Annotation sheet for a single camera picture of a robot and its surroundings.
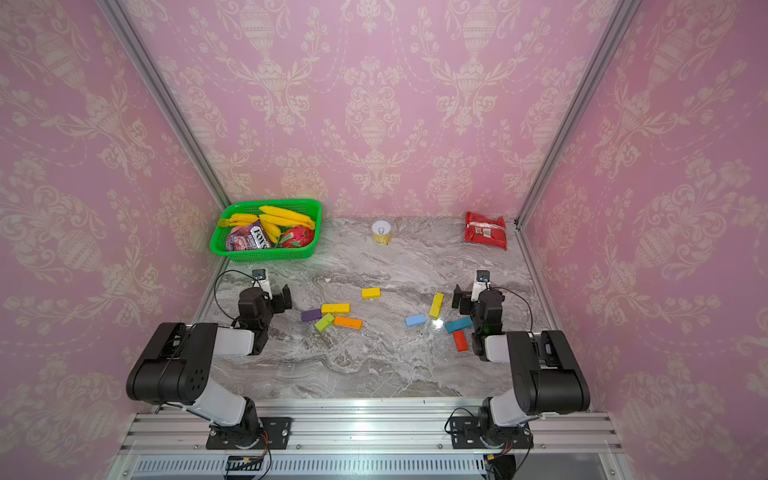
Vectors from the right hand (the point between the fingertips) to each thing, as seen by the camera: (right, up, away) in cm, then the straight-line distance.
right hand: (467, 285), depth 93 cm
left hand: (-62, -1, +2) cm, 62 cm away
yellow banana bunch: (-68, +22, +16) cm, 74 cm away
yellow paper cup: (-27, +17, +17) cm, 37 cm away
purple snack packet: (-75, +15, +13) cm, 77 cm away
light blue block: (-16, -11, +1) cm, 20 cm away
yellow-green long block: (-10, -8, +3) cm, 13 cm away
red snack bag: (+13, +18, +20) cm, 30 cm away
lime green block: (-44, -12, -1) cm, 46 cm away
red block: (-3, -16, -4) cm, 17 cm away
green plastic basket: (-54, +27, +21) cm, 64 cm away
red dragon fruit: (-57, +16, +13) cm, 60 cm away
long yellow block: (-42, -8, +4) cm, 43 cm away
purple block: (-50, -10, +2) cm, 51 cm away
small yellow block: (-31, -4, +7) cm, 32 cm away
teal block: (-3, -12, -2) cm, 12 cm away
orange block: (-37, -12, +1) cm, 39 cm away
